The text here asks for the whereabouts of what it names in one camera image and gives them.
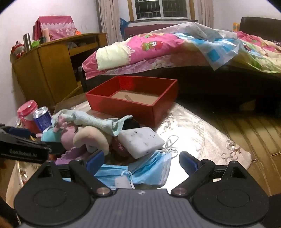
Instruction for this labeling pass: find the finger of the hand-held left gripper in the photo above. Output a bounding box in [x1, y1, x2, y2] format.
[13, 138, 67, 154]
[0, 125, 31, 141]

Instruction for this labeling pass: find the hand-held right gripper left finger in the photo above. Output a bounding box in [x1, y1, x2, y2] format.
[36, 151, 113, 197]

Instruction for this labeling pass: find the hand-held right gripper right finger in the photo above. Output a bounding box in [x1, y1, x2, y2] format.
[171, 151, 247, 196]

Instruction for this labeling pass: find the teal and pink plush toy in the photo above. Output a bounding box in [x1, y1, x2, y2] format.
[36, 114, 79, 152]

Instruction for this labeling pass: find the purple fluffy cloth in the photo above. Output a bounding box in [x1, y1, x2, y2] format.
[55, 146, 89, 165]

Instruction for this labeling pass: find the blue face mask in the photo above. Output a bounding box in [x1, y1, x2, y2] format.
[128, 135, 179, 187]
[94, 165, 133, 191]

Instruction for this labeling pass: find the beige plush toy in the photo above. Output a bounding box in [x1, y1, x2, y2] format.
[72, 126, 113, 155]

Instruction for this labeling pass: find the maroon knitted hat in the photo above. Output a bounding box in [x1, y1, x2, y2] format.
[109, 137, 132, 157]

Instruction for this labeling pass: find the light green towel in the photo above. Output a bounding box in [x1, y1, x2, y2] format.
[51, 108, 133, 136]

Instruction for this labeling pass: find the red cardboard box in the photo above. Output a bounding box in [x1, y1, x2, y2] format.
[86, 76, 178, 128]

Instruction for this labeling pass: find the clear glass jar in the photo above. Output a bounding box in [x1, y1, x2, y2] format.
[8, 116, 23, 129]

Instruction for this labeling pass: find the red-lidded jar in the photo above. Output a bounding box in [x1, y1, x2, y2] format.
[17, 100, 42, 134]

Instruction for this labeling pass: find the blue drink can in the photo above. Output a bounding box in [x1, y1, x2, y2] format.
[33, 106, 53, 134]

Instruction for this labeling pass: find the small white block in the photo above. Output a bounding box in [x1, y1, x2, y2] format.
[114, 176, 135, 189]

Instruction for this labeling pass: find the wooden desk cabinet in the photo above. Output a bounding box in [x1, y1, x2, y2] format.
[12, 33, 108, 106]

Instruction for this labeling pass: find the red and white doll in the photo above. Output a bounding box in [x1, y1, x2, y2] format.
[11, 41, 25, 59]

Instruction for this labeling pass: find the steel thermos flask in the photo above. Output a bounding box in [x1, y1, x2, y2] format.
[23, 33, 32, 53]

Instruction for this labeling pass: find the green toy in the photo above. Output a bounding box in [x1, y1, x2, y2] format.
[31, 36, 46, 49]

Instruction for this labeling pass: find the pink cloth-covered box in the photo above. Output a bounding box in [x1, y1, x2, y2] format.
[33, 16, 78, 41]

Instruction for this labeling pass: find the clear blue plastic sheet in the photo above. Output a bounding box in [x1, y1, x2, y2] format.
[171, 22, 246, 71]

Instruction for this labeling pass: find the pink printed quilt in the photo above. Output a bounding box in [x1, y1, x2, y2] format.
[82, 23, 281, 80]

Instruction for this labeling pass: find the dark red board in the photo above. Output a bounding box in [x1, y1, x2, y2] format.
[123, 20, 198, 41]

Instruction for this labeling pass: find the beige curtain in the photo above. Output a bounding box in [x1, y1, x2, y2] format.
[196, 0, 215, 29]
[96, 0, 122, 41]

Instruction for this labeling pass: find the barred window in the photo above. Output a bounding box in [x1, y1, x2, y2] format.
[128, 0, 195, 22]

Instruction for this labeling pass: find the dark wooden headboard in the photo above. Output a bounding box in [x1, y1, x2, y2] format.
[239, 17, 281, 42]

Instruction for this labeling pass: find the dark bed frame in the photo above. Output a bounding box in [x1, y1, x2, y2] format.
[77, 65, 281, 115]

